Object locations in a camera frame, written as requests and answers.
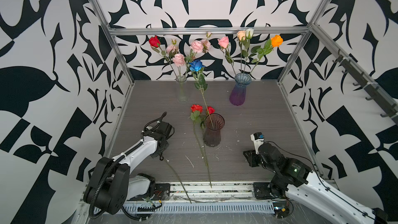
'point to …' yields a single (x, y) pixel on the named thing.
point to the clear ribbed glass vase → (183, 95)
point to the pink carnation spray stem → (172, 50)
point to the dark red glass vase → (214, 123)
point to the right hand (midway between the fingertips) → (244, 153)
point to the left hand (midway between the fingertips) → (160, 144)
